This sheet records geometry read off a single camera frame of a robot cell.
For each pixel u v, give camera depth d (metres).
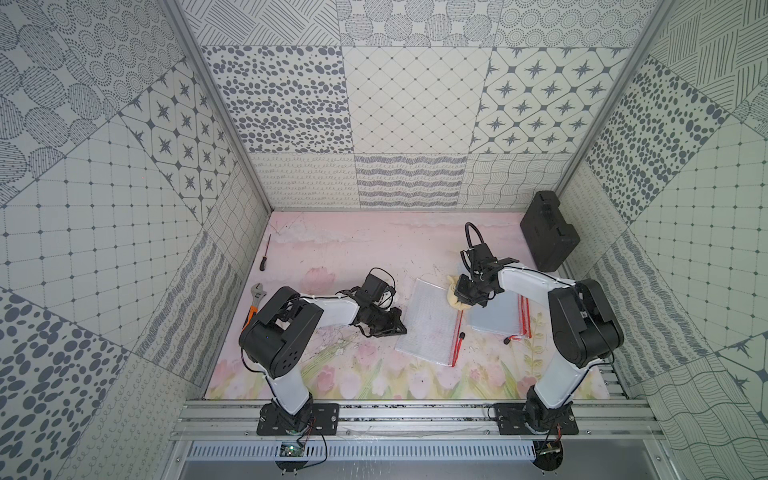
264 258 1.05
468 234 0.82
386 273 0.82
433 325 0.91
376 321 0.80
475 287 0.82
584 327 0.48
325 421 0.73
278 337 0.48
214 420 0.76
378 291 0.78
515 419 0.73
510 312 0.92
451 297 0.90
